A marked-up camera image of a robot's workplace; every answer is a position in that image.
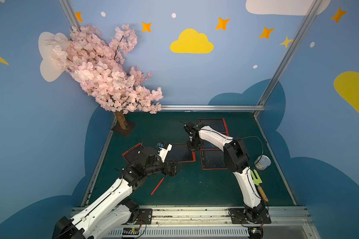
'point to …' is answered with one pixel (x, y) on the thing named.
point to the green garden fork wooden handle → (257, 181)
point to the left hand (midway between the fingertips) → (178, 160)
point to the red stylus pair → (226, 127)
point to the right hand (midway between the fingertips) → (195, 148)
